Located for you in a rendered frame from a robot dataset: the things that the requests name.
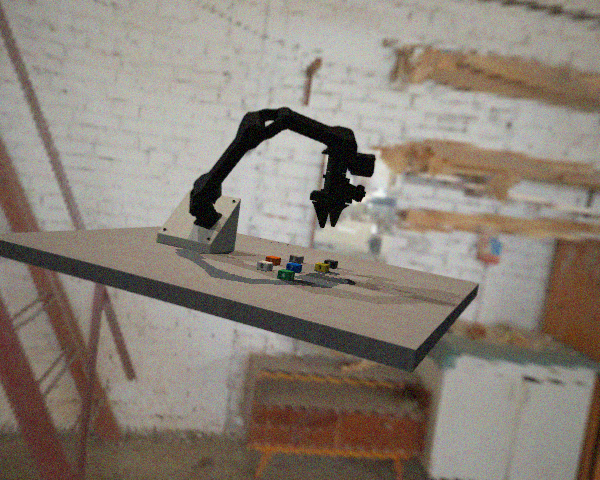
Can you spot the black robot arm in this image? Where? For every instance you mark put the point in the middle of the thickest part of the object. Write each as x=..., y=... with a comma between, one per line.
x=341, y=148

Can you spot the green block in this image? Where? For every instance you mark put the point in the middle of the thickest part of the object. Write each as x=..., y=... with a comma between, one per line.
x=286, y=274

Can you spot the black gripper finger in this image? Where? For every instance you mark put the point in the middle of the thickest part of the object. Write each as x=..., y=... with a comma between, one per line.
x=335, y=212
x=322, y=211

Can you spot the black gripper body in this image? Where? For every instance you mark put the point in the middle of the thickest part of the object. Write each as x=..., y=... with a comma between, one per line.
x=329, y=194

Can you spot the olive yellow block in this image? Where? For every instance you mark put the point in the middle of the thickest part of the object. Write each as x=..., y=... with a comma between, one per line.
x=322, y=267

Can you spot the blue block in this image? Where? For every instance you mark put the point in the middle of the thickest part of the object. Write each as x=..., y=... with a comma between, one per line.
x=294, y=267

